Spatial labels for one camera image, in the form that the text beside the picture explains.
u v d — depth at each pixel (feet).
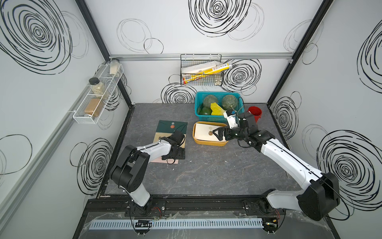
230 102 3.58
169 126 3.51
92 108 2.18
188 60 3.01
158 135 3.36
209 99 3.56
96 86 2.32
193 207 2.49
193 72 2.84
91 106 2.21
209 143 3.11
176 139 2.44
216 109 3.43
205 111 3.46
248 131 1.96
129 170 1.50
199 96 3.81
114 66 2.84
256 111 3.41
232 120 2.31
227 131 2.24
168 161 2.48
